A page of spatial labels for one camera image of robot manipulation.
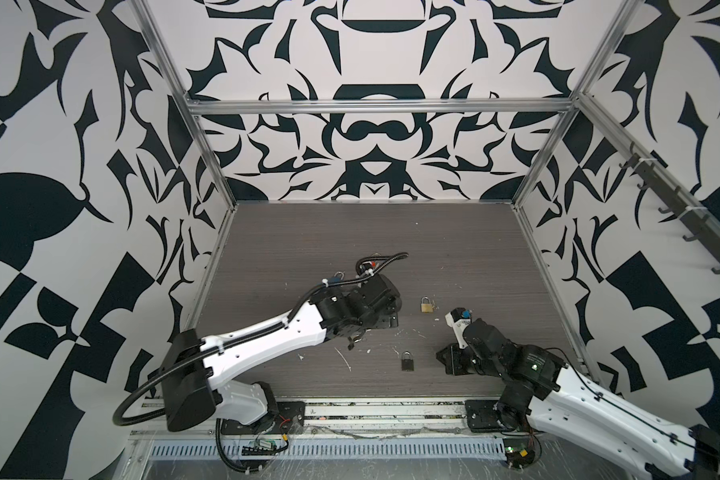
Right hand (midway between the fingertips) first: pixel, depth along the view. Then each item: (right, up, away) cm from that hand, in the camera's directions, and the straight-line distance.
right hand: (435, 358), depth 76 cm
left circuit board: (-42, -20, -3) cm, 47 cm away
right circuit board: (+19, -21, -5) cm, 29 cm away
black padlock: (-6, -4, +6) cm, 9 cm away
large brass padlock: (+2, +8, +18) cm, 20 cm away
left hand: (-12, +13, -2) cm, 17 cm away
